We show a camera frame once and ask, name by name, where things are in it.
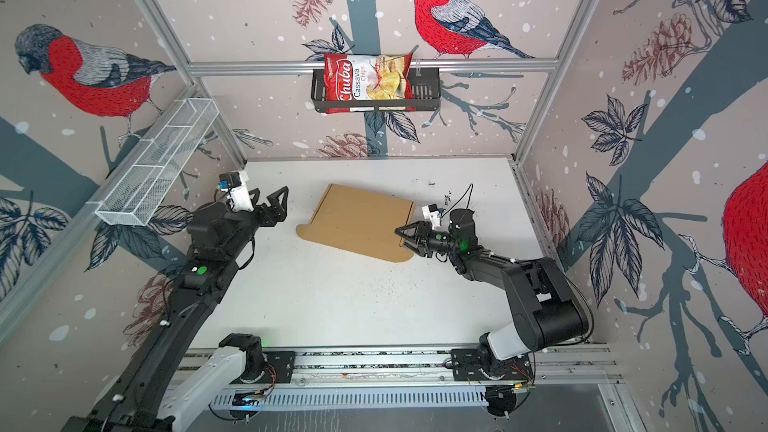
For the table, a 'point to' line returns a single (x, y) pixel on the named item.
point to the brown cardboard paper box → (360, 222)
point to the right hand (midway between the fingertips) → (395, 242)
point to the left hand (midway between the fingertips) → (271, 188)
